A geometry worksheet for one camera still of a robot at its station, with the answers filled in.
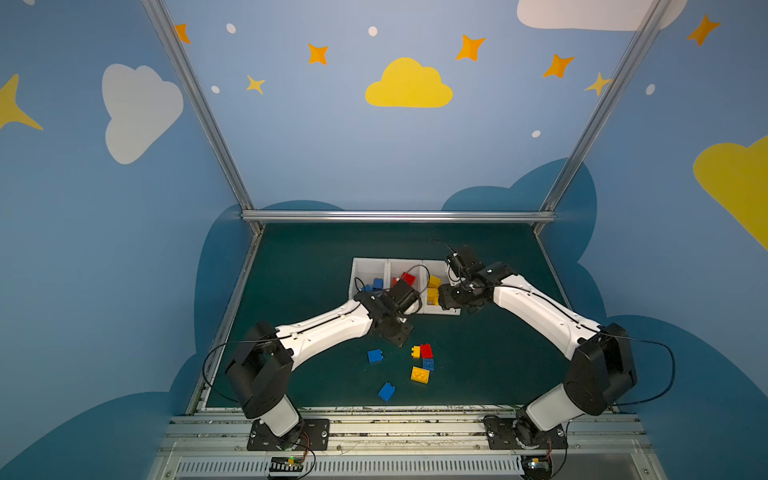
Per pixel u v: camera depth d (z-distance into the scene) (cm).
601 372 44
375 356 87
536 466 73
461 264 68
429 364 85
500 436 74
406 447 73
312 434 75
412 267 69
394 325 69
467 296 71
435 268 72
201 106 84
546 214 117
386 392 80
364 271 104
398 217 128
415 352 88
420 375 84
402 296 65
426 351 89
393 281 102
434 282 98
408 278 105
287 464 73
